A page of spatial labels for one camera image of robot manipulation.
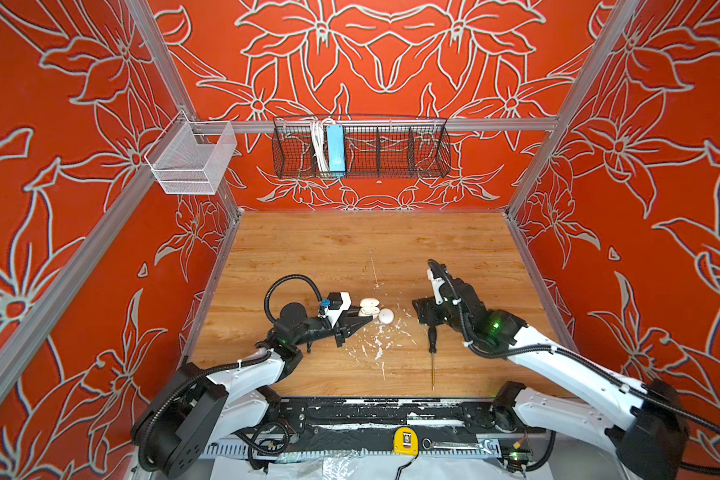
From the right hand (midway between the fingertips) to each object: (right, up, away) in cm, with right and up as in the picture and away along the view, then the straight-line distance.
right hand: (419, 298), depth 79 cm
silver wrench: (0, -33, -9) cm, 34 cm away
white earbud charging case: (-14, -1, -7) cm, 15 cm away
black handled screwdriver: (+5, -15, +4) cm, 16 cm away
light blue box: (-23, +44, +11) cm, 51 cm away
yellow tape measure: (-5, -32, -11) cm, 34 cm away
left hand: (-14, -3, -6) cm, 16 cm away
